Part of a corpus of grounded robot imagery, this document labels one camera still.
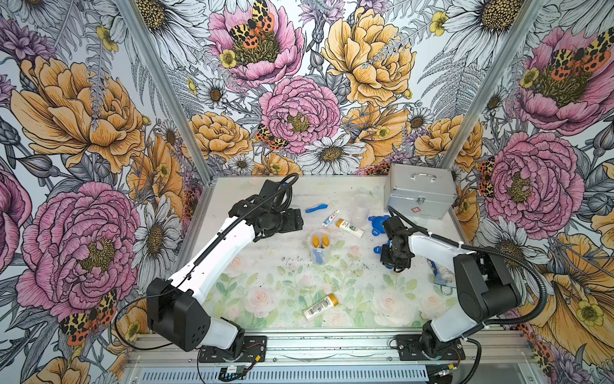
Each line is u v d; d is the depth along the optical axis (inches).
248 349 29.1
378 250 37.9
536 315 16.6
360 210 37.3
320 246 34.1
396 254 30.9
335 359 28.9
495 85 34.5
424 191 39.0
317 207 43.6
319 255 34.5
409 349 29.1
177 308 15.6
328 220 41.3
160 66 32.9
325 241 34.0
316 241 34.2
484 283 18.3
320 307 31.5
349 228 39.3
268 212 22.4
